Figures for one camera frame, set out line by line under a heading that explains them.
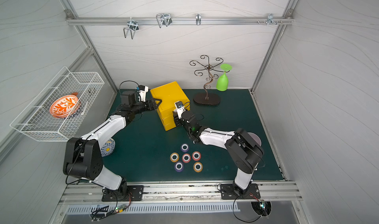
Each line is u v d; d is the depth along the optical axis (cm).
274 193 74
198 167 82
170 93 89
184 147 89
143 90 78
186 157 86
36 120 59
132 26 78
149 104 76
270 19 76
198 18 72
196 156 86
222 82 95
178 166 82
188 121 65
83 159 44
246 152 47
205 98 115
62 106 66
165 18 76
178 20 78
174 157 86
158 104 82
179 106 73
